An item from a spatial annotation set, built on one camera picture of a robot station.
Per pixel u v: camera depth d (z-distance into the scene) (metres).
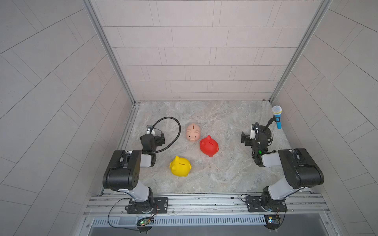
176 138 0.69
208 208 0.71
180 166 0.76
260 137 0.71
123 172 0.44
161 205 0.71
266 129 0.96
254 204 0.71
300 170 0.45
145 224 0.63
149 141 0.69
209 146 0.83
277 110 0.80
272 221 0.68
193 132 0.89
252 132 0.81
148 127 0.78
